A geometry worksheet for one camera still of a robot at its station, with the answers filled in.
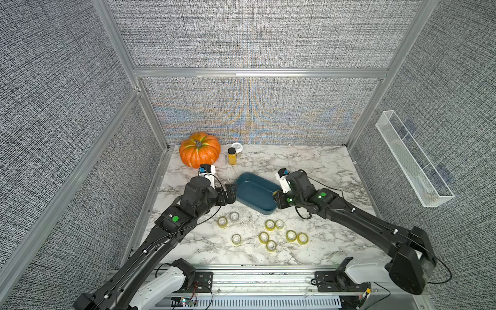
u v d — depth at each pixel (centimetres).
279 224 89
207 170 62
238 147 110
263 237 85
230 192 62
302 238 84
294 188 63
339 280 65
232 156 107
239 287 73
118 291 39
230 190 62
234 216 91
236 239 84
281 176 72
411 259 39
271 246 82
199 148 103
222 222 89
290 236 86
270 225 88
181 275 61
